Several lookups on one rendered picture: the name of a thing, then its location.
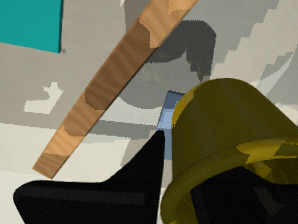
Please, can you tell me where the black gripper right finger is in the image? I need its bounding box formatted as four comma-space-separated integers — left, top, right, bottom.
190, 166, 298, 224

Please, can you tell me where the translucent yellow cup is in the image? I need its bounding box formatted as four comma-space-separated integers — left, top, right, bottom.
160, 78, 298, 224

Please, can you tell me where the long wooden plank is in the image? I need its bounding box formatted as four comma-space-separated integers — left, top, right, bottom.
33, 0, 198, 179

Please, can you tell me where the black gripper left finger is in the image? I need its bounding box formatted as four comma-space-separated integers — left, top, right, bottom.
13, 130, 165, 224

